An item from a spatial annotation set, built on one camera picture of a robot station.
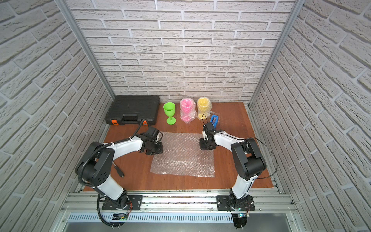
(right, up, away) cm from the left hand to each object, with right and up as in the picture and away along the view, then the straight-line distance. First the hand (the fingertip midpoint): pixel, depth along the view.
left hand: (163, 149), depth 92 cm
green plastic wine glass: (+3, +27, +8) cm, 28 cm away
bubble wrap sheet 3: (+12, -4, -2) cm, 13 cm away
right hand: (+27, +1, +3) cm, 27 cm away
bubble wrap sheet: (+16, +24, +8) cm, 30 cm away
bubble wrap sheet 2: (+34, +25, +14) cm, 44 cm away
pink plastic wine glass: (+16, +26, +5) cm, 31 cm away
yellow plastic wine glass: (+27, +29, +5) cm, 40 cm away
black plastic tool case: (-34, +27, +21) cm, 48 cm away
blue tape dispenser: (+35, +19, +11) cm, 41 cm away
